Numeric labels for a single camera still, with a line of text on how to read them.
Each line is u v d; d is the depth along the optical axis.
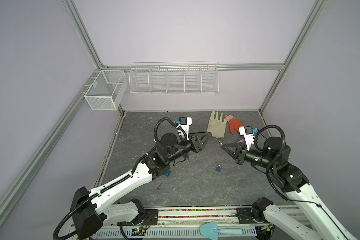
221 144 0.61
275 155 0.45
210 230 0.69
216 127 1.11
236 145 0.56
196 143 0.55
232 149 0.60
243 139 0.55
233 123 1.12
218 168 0.91
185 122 0.58
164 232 0.71
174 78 0.99
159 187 0.83
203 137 0.64
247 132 0.54
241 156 0.54
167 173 0.87
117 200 0.45
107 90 1.01
